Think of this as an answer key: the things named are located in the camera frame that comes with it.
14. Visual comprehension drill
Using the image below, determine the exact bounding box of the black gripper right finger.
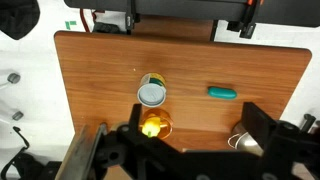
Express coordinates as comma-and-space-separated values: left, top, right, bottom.
241, 101, 278, 155

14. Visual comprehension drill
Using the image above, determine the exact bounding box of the red cable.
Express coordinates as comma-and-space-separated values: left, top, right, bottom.
78, 8, 98, 34

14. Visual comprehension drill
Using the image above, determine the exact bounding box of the black bolt knob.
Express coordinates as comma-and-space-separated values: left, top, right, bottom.
299, 113, 317, 133

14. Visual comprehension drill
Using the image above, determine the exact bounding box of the stainless steel pot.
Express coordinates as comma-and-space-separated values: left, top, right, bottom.
227, 121, 265, 158

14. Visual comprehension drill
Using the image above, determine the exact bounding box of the yellow toy bell pepper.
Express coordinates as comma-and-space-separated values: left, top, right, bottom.
141, 115, 169, 138

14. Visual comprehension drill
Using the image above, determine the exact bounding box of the yellow lidded jar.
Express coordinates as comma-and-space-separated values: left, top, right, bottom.
136, 72, 168, 108

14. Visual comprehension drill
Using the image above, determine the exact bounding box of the grey round floor foot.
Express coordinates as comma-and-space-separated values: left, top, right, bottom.
6, 72, 22, 85
11, 110, 25, 122

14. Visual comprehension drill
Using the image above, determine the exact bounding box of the black fabric bag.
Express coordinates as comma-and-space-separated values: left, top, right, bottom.
0, 0, 41, 41

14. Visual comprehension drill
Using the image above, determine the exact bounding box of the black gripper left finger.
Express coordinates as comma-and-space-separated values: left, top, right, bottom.
128, 103, 145, 138

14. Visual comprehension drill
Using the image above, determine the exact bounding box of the black perforated breadboard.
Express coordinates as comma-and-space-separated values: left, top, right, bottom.
63, 0, 320, 28

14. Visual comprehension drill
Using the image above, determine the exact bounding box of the black clamp orange handle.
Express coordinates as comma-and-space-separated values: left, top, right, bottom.
124, 0, 140, 35
227, 0, 265, 40

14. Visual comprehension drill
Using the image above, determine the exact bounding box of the teal oblong capsule object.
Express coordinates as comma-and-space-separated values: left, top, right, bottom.
207, 85, 238, 101

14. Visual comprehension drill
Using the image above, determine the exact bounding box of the black floor strap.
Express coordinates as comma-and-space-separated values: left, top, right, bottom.
0, 125, 32, 180

